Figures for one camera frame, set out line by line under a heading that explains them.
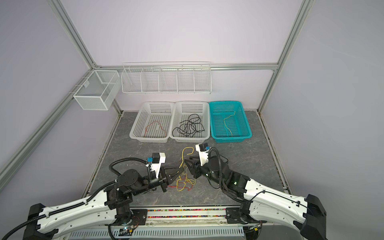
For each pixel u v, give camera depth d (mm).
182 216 753
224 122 1119
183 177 597
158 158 532
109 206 505
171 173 596
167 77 999
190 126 1084
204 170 611
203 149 598
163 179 534
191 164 629
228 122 1124
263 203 479
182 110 1159
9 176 505
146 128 1082
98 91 967
